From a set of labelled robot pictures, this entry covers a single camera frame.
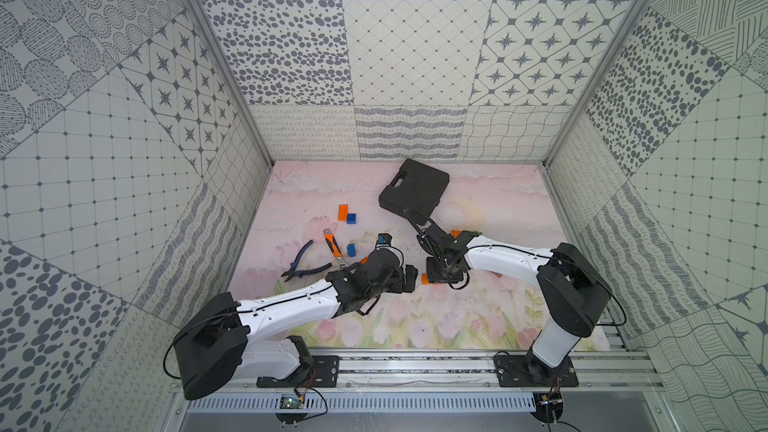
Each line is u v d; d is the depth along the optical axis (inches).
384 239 29.2
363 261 24.9
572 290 18.2
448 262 25.8
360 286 24.2
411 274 30.1
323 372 28.9
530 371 26.0
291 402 28.2
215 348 16.0
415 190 42.3
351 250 37.8
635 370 30.1
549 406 28.9
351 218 40.6
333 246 37.8
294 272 35.6
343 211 41.2
